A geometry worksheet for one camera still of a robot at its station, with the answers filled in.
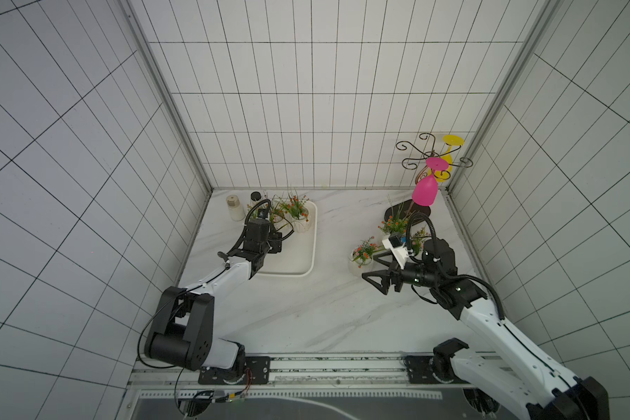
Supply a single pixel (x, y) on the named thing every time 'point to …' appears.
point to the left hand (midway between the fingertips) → (265, 237)
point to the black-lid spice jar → (255, 197)
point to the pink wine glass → (425, 186)
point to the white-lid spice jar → (236, 210)
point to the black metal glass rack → (428, 143)
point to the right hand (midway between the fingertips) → (369, 260)
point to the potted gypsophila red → (285, 206)
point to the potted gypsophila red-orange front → (297, 211)
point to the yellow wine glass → (449, 140)
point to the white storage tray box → (298, 255)
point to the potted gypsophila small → (363, 254)
